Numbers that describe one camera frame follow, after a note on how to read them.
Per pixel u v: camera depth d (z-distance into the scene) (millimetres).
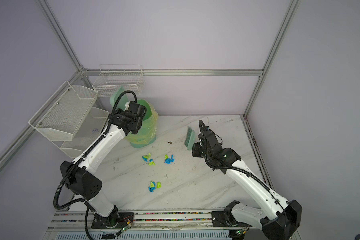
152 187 830
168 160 938
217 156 516
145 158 956
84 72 919
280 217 377
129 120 579
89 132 936
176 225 732
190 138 822
